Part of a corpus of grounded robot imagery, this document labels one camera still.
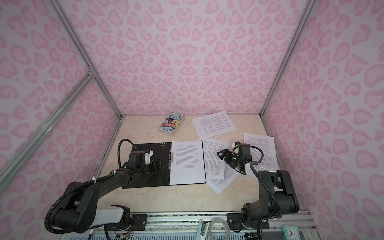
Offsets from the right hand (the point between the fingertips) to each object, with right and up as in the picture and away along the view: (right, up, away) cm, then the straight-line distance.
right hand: (221, 154), depth 90 cm
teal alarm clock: (+28, -32, -22) cm, 48 cm away
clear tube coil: (-8, -28, -21) cm, 36 cm away
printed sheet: (-21, -8, +2) cm, 22 cm away
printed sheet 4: (-2, +19, +24) cm, 31 cm away
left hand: (-35, -6, -2) cm, 35 cm away
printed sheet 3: (-3, -17, -5) cm, 17 cm away
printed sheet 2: (-4, -7, +3) cm, 9 cm away
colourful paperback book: (-35, +19, +22) cm, 46 cm away
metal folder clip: (-31, -3, +5) cm, 32 cm away
